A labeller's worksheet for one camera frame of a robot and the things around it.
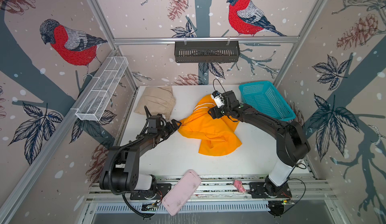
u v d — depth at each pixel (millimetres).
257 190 729
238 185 727
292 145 470
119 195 435
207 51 1037
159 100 1063
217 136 871
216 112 802
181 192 715
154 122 725
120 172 427
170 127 815
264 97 1141
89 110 686
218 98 810
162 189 746
